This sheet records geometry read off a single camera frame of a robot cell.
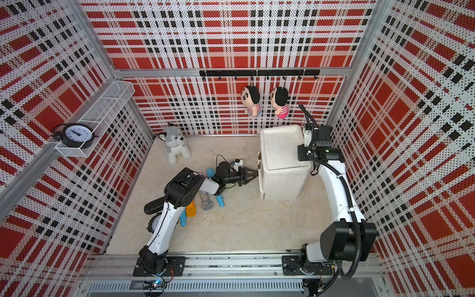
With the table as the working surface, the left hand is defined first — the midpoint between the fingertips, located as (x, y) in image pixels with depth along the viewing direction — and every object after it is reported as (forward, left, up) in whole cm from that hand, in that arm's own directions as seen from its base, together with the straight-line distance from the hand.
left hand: (260, 173), depth 97 cm
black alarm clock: (-25, +50, -2) cm, 56 cm away
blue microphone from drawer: (+1, +27, -1) cm, 27 cm away
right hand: (-1, -20, +21) cm, 29 cm away
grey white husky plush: (+12, +46, +11) cm, 48 cm away
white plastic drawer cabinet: (-13, -8, +18) cm, 23 cm away
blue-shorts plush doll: (+26, +5, +29) cm, 39 cm away
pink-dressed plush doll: (+29, -10, +28) cm, 42 cm away
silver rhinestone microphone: (-17, +26, -1) cm, 31 cm away
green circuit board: (-48, +42, -3) cm, 65 cm away
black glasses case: (-17, +53, -3) cm, 55 cm away
